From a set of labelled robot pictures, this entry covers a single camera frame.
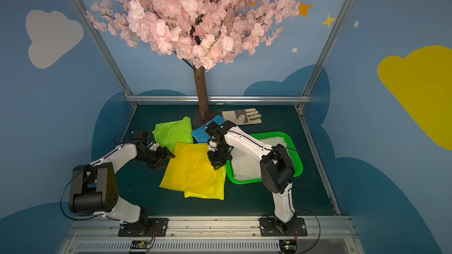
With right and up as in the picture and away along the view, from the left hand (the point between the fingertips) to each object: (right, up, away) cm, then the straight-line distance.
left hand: (170, 158), depth 90 cm
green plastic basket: (+64, +9, +3) cm, 64 cm away
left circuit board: (-6, -32, -18) cm, 38 cm away
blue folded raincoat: (+14, +11, +14) cm, 23 cm away
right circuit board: (+55, -34, -17) cm, 67 cm away
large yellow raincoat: (+11, -5, -3) cm, 12 cm away
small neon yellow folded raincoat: (+26, -8, -2) cm, 27 cm away
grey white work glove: (+38, +22, +25) cm, 51 cm away
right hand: (+25, -2, -8) cm, 26 cm away
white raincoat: (+40, -4, 0) cm, 40 cm away
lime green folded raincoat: (-6, +12, +12) cm, 18 cm away
